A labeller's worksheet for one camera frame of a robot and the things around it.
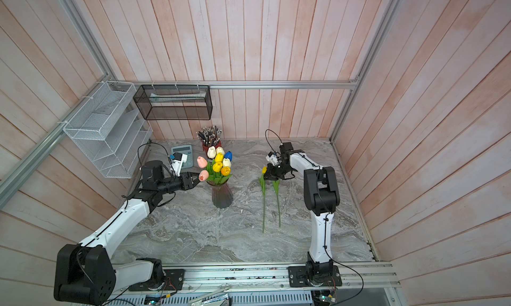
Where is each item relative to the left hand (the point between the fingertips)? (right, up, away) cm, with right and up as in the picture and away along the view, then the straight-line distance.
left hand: (203, 178), depth 80 cm
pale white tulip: (+11, +7, -8) cm, 15 cm away
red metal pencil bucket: (-4, +14, +21) cm, 25 cm away
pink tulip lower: (+3, +2, -11) cm, 11 cm away
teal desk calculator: (-18, +13, +31) cm, 38 cm away
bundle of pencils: (-1, +20, +18) cm, 27 cm away
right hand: (+26, -1, +19) cm, 33 cm away
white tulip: (+5, +11, -6) cm, 13 cm away
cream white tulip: (+8, +12, -4) cm, 14 cm away
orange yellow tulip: (+11, +4, -12) cm, 16 cm away
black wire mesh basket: (-22, +39, +27) cm, 53 cm away
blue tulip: (+11, +10, -5) cm, 16 cm away
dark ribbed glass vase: (+6, -9, +14) cm, 17 cm away
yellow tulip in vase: (+8, +9, -7) cm, 13 cm away
